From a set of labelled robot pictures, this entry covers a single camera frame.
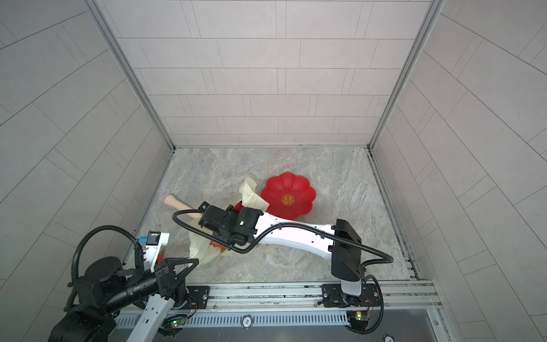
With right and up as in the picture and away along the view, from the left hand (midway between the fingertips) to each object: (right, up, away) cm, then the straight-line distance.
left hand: (200, 265), depth 55 cm
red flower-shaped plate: (+24, +11, +43) cm, 51 cm away
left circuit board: (-10, -22, +9) cm, 26 cm away
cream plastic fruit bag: (0, +3, +1) cm, 3 cm away
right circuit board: (+46, -24, +13) cm, 54 cm away
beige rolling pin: (-28, +10, +38) cm, 49 cm away
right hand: (+2, +5, +18) cm, 19 cm away
